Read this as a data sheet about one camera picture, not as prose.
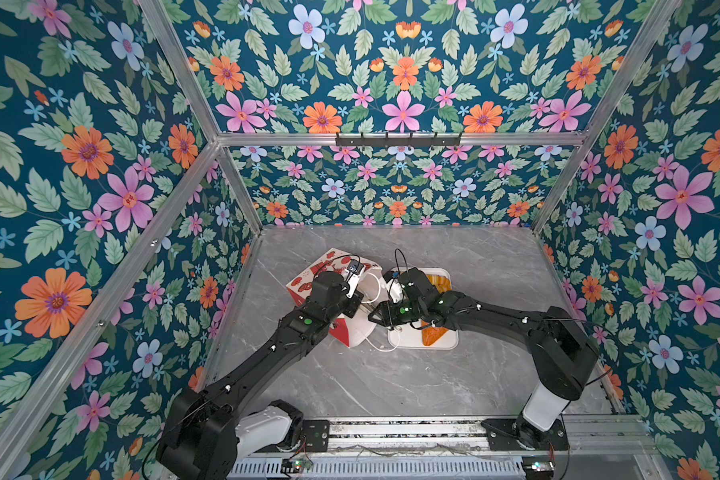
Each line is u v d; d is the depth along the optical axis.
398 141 0.92
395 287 0.77
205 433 0.39
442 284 0.99
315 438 0.73
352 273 0.69
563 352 0.46
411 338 0.90
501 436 0.72
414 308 0.68
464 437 0.75
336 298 0.61
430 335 0.88
